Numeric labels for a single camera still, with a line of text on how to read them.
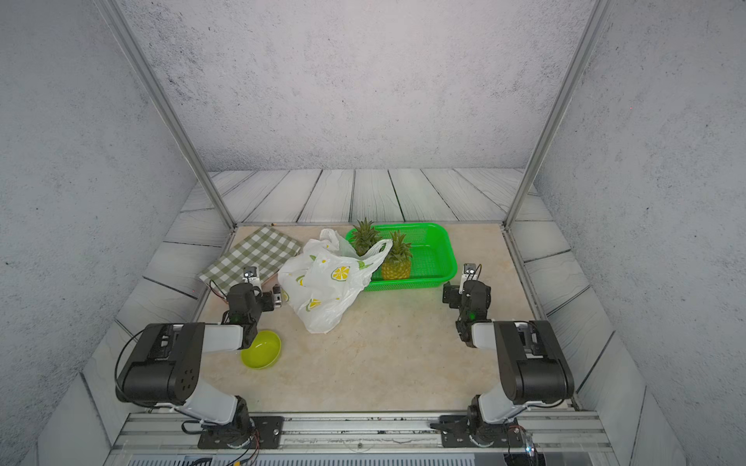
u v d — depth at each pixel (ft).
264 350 2.77
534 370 1.50
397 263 2.94
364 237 3.07
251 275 2.69
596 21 2.33
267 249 3.71
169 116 2.90
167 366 1.50
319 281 2.85
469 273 2.65
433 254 3.60
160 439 2.46
